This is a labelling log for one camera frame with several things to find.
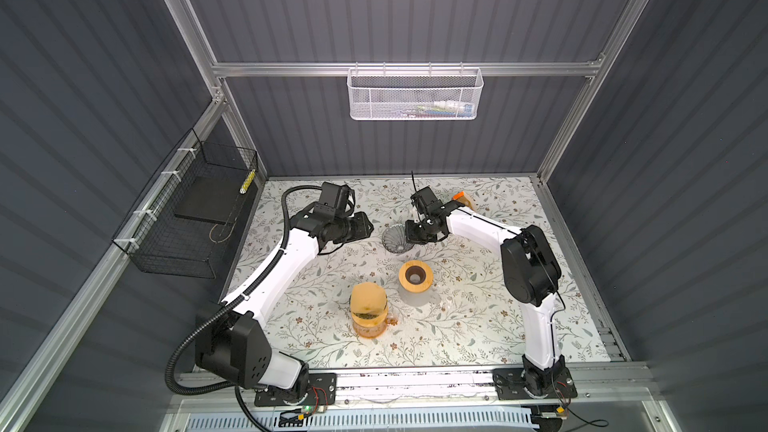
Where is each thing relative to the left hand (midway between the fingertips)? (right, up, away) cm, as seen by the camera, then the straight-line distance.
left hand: (368, 227), depth 82 cm
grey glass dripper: (+7, -5, +17) cm, 20 cm away
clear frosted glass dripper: (+14, -21, +4) cm, 26 cm away
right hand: (+12, -5, +15) cm, 20 cm away
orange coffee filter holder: (+31, +9, +20) cm, 38 cm away
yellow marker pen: (-33, +12, 0) cm, 36 cm away
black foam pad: (-40, +8, -5) cm, 41 cm away
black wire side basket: (-44, +2, -10) cm, 46 cm away
